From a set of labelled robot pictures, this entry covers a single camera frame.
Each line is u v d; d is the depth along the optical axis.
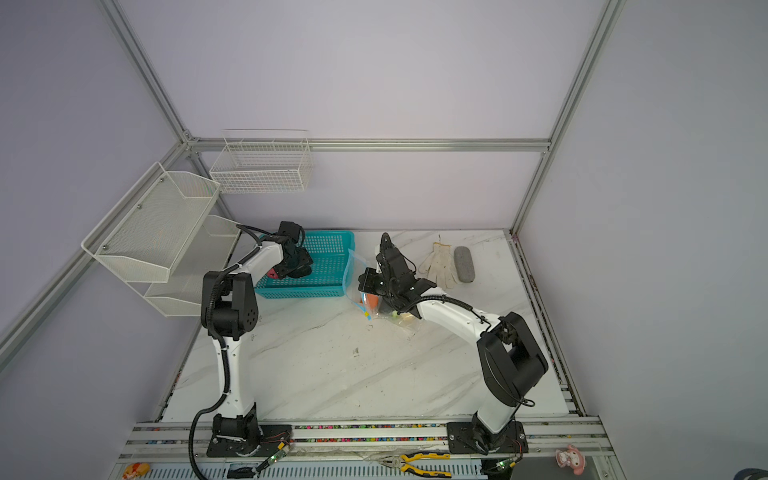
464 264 1.07
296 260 0.93
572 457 0.69
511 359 0.45
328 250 1.11
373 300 0.90
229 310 0.59
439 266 1.10
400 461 0.70
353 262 0.95
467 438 0.73
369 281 0.75
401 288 0.66
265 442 0.73
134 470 0.68
